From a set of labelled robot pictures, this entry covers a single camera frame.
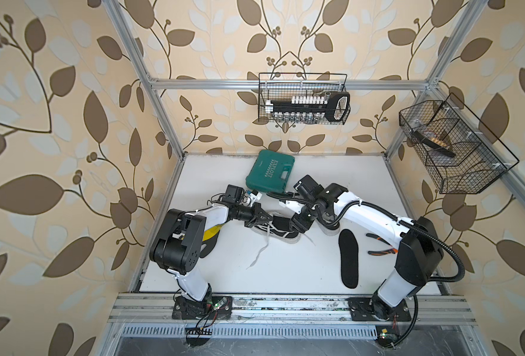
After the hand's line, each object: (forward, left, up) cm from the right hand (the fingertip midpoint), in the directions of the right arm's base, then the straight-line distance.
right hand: (296, 220), depth 84 cm
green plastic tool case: (+30, +9, -6) cm, 32 cm away
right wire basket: (+9, -54, +23) cm, 60 cm away
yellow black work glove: (-2, +35, -8) cm, 36 cm away
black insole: (+2, +5, -4) cm, 7 cm away
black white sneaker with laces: (-2, +7, -3) cm, 8 cm away
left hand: (+3, +10, -1) cm, 11 cm away
